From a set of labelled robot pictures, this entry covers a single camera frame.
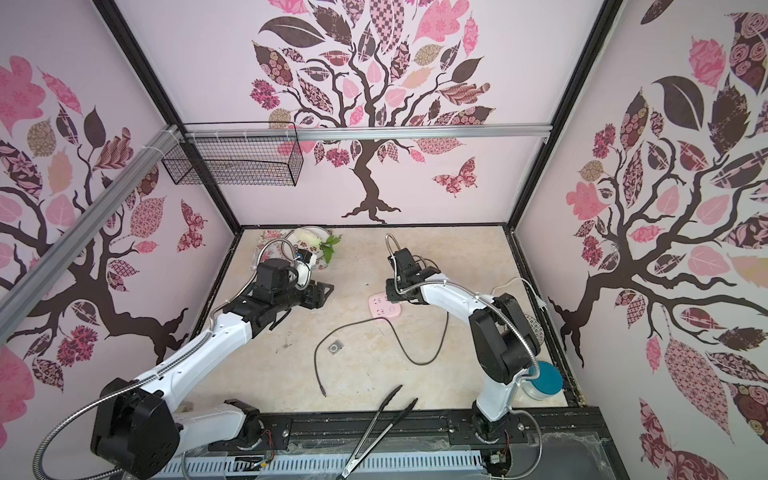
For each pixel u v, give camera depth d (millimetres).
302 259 708
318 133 1356
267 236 1175
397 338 832
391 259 728
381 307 939
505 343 473
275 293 625
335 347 874
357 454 697
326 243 1110
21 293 507
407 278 709
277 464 697
